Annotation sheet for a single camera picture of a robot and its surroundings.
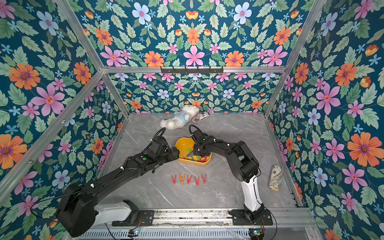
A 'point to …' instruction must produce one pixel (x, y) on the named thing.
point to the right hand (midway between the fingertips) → (198, 152)
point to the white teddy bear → (180, 117)
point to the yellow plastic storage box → (185, 146)
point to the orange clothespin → (182, 179)
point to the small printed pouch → (201, 116)
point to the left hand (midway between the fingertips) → (176, 153)
